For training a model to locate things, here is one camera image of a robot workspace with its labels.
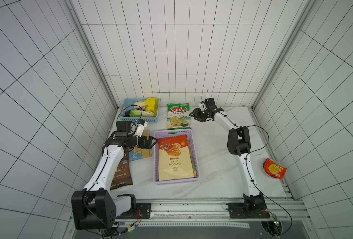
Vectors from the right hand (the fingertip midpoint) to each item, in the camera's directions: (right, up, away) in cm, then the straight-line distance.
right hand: (186, 115), depth 107 cm
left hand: (-23, -16, -26) cm, 38 cm away
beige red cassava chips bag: (-8, -27, -24) cm, 37 cm away
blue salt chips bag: (-31, -25, -15) cm, 42 cm away
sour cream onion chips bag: (+1, -27, -21) cm, 34 cm away
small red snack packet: (+47, -31, -25) cm, 62 cm away
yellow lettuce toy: (-26, +8, +3) cm, 27 cm away
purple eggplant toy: (-45, +1, +3) cm, 45 cm away
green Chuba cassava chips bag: (-6, -1, +7) cm, 10 cm away
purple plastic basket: (-16, -13, -3) cm, 21 cm away
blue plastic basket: (-48, +9, +14) cm, 51 cm away
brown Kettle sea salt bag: (-38, -36, -25) cm, 58 cm away
